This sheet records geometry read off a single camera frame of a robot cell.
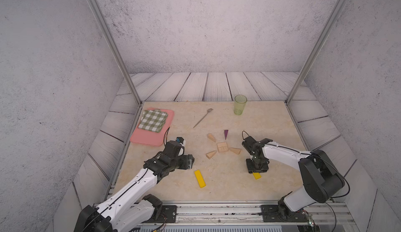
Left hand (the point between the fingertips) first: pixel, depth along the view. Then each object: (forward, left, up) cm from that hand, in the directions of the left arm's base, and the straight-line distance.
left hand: (191, 159), depth 81 cm
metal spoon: (+42, -11, -8) cm, 44 cm away
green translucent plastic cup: (+41, -32, -1) cm, 52 cm away
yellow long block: (-6, -5, -10) cm, 13 cm away
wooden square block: (+12, -18, -9) cm, 23 cm away
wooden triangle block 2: (+19, -11, -8) cm, 24 cm away
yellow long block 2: (-5, -35, -9) cm, 36 cm away
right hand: (-3, -34, -9) cm, 35 cm away
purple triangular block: (+22, -21, -8) cm, 31 cm away
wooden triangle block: (+7, -10, -8) cm, 15 cm away
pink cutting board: (+21, +31, -11) cm, 39 cm away
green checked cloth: (+34, +28, -9) cm, 45 cm away
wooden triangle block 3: (+8, -26, -7) cm, 28 cm away
